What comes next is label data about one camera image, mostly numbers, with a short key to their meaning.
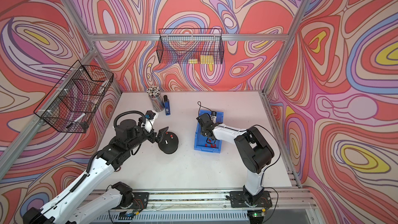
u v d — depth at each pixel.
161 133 0.66
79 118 0.73
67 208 0.40
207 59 0.91
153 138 0.65
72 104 0.78
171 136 0.82
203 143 0.94
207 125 0.74
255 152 0.49
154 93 0.96
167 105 1.09
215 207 0.73
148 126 0.64
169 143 0.82
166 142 0.81
